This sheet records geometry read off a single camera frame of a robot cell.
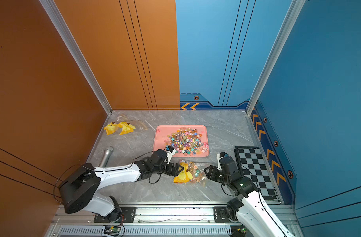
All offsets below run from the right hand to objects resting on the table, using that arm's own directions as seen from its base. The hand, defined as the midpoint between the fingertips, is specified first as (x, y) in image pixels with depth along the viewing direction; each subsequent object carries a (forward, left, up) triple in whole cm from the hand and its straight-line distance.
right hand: (206, 171), depth 78 cm
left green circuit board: (-25, +47, -12) cm, 54 cm away
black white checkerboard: (+6, -29, -7) cm, 30 cm away
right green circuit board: (-25, -14, -11) cm, 30 cm away
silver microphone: (+11, +62, -6) cm, 63 cm away
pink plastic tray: (+23, +10, -5) cm, 26 cm away
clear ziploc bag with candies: (+30, +62, 0) cm, 69 cm away
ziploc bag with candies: (+30, +49, +2) cm, 57 cm away
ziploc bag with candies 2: (+1, +8, -6) cm, 10 cm away
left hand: (+5, +15, -4) cm, 16 cm away
